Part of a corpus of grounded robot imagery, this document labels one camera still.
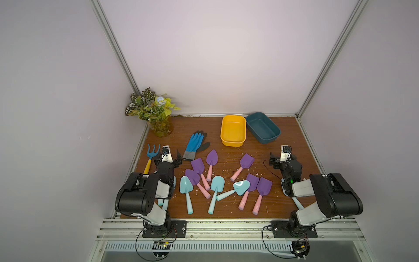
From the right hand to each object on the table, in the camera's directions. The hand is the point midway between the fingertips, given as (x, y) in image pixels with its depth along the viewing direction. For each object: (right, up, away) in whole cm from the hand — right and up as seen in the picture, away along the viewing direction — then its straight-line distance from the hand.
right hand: (282, 150), depth 90 cm
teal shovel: (-54, -19, -5) cm, 57 cm away
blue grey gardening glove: (-52, +3, +14) cm, 54 cm away
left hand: (-63, 0, 0) cm, 63 cm away
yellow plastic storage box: (-26, +11, +20) cm, 34 cm away
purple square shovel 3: (-17, -17, -3) cm, 24 cm away
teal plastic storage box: (-3, +13, +26) cm, 29 cm away
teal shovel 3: (+3, -26, -11) cm, 28 cm away
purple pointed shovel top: (-40, -7, +8) cm, 42 cm away
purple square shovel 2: (-20, -8, +5) cm, 22 cm away
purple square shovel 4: (-12, -20, -5) cm, 24 cm away
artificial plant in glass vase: (-75, +24, +8) cm, 79 cm away
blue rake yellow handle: (-79, -4, +11) cm, 80 cm away
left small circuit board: (-63, -41, -18) cm, 77 cm away
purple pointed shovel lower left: (-50, -15, -1) cm, 53 cm away
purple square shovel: (-48, -10, +4) cm, 49 cm away
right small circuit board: (-1, -41, -20) cm, 45 cm away
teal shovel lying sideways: (-25, -20, -4) cm, 32 cm away
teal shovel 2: (-37, -18, -3) cm, 41 cm away
